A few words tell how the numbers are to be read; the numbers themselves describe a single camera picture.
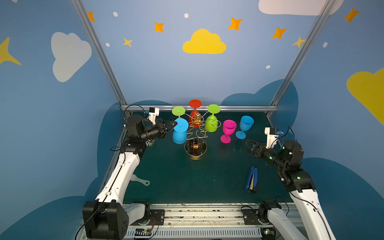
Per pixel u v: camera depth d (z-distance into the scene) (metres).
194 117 0.79
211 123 0.90
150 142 0.99
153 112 0.67
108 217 0.38
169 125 0.68
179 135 0.76
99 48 0.83
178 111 0.82
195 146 0.99
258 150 0.60
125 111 1.16
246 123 0.96
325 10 0.71
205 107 0.84
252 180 0.86
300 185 0.48
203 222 0.73
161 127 0.63
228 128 0.93
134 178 0.86
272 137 0.61
